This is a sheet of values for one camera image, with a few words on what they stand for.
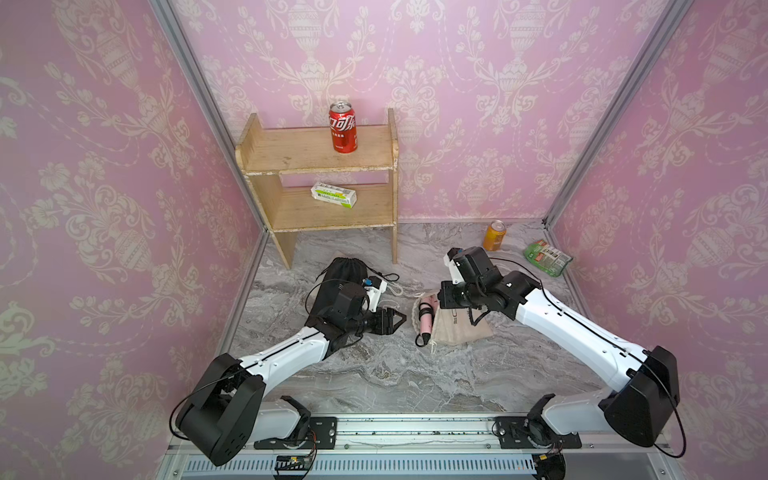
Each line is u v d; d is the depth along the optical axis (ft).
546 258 3.53
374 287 2.51
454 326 2.75
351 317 2.20
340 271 2.94
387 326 2.42
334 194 3.10
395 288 3.34
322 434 2.44
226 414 1.36
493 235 3.48
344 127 2.35
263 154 2.55
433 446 2.40
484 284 1.92
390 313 2.46
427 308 2.82
